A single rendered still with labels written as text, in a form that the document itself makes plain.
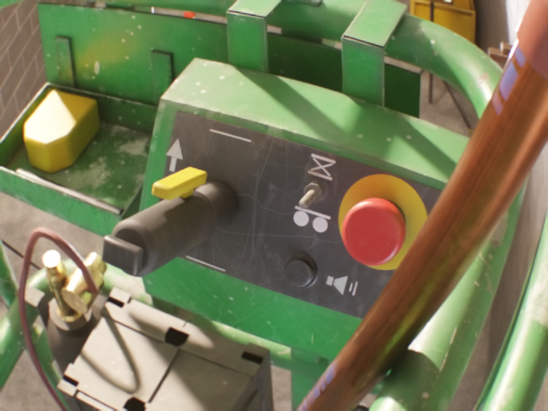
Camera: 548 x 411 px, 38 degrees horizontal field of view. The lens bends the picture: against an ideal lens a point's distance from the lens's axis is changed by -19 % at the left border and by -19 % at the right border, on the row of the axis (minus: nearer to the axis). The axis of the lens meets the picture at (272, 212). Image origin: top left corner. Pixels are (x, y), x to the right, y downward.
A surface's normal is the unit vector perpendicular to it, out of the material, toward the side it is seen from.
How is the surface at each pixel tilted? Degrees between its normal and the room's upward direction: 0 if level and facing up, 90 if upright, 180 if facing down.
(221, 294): 90
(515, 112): 85
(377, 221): 57
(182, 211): 45
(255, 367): 0
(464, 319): 27
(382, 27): 0
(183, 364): 0
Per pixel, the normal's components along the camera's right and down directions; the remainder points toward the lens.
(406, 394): -0.17, -0.70
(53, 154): 0.39, 0.68
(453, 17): -0.15, 0.74
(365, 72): -0.41, 0.69
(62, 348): -0.41, 0.22
